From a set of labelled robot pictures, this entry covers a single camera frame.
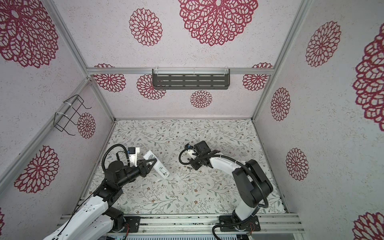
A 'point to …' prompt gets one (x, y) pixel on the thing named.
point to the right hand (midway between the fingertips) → (192, 159)
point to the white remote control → (159, 167)
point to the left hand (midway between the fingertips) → (155, 162)
